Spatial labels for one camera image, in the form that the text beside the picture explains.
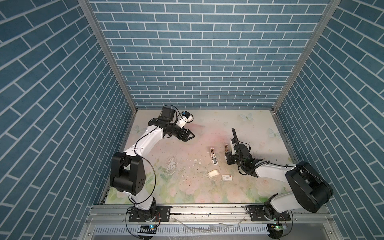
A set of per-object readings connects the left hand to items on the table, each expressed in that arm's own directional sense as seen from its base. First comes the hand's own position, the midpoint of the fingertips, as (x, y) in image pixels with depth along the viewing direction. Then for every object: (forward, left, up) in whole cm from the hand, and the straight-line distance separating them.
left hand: (189, 132), depth 86 cm
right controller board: (-46, -42, -18) cm, 65 cm away
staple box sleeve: (-21, -22, -15) cm, 34 cm away
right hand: (-6, -23, -13) cm, 27 cm away
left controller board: (-45, +20, -21) cm, 53 cm away
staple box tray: (-18, -14, -17) cm, 28 cm away
